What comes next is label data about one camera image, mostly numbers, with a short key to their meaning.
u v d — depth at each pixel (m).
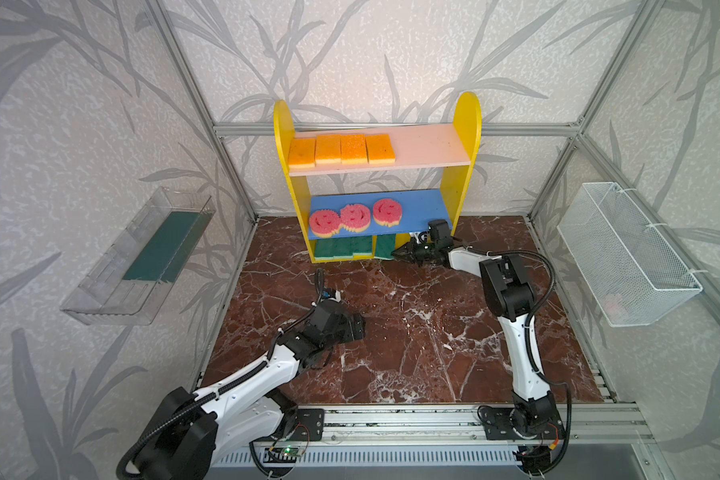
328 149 0.79
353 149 0.79
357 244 1.08
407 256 0.96
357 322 0.77
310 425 0.73
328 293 0.77
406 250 0.96
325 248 1.08
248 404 0.48
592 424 0.76
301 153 0.79
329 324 0.64
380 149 0.79
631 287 0.60
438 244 0.90
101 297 0.60
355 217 0.97
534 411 0.64
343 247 1.08
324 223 0.94
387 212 0.98
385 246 1.04
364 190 1.16
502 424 0.73
